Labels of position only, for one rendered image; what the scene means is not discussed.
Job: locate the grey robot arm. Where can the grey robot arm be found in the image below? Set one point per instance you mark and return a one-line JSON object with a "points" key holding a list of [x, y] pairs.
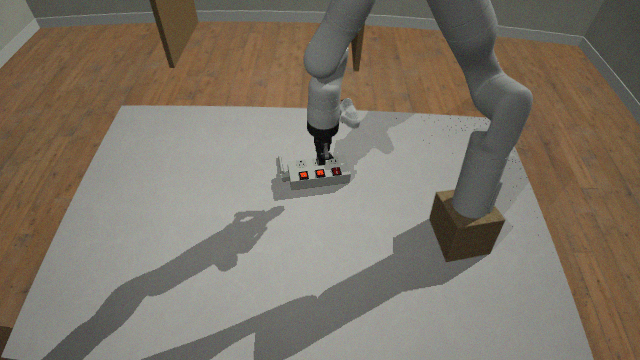
{"points": [[470, 28]]}

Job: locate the grey power strip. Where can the grey power strip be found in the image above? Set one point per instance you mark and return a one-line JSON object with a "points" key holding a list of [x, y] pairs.
{"points": [[307, 174]]}

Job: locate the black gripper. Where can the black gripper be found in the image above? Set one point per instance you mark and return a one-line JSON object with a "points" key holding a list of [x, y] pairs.
{"points": [[322, 141]]}

